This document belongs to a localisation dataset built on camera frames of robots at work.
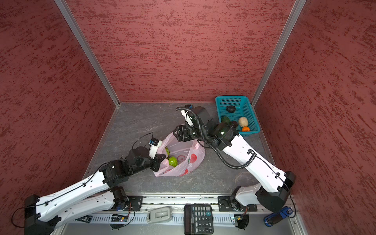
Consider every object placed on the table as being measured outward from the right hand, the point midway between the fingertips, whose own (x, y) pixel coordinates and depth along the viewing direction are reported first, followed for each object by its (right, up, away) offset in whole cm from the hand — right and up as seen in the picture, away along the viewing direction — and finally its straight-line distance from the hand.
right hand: (179, 135), depth 65 cm
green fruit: (-5, -18, +17) cm, 25 cm away
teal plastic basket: (+41, +16, +50) cm, 67 cm away
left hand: (-9, -14, +9) cm, 18 cm away
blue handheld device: (+44, -40, +2) cm, 59 cm away
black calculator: (+9, -41, +3) cm, 42 cm away
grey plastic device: (-10, -40, +4) cm, 41 cm away
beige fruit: (+43, +5, +38) cm, 58 cm away
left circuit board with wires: (-33, -44, +8) cm, 55 cm away
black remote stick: (-45, -40, +3) cm, 60 cm away
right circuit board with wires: (+31, -44, +6) cm, 54 cm away
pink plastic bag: (-1, -18, +25) cm, 31 cm away
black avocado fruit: (+37, +15, +48) cm, 62 cm away
